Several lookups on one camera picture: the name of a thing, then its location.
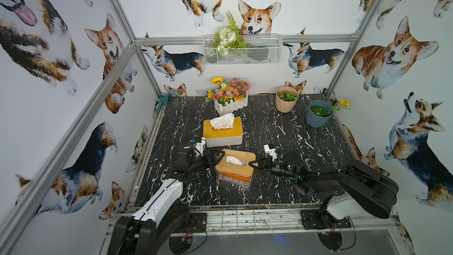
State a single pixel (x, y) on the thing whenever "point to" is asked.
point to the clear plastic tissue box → (233, 179)
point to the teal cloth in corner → (163, 97)
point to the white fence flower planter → (229, 96)
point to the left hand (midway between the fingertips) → (219, 151)
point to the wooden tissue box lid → (236, 162)
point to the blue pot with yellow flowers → (319, 111)
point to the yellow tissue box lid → (209, 133)
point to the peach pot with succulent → (286, 97)
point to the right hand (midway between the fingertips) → (252, 159)
